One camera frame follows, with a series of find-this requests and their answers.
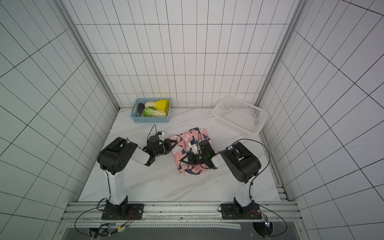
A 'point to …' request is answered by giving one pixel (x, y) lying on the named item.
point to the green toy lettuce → (153, 111)
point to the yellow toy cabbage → (161, 105)
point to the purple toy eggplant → (141, 107)
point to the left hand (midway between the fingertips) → (177, 143)
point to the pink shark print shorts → (182, 149)
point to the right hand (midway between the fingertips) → (179, 162)
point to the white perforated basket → (242, 116)
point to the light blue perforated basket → (137, 119)
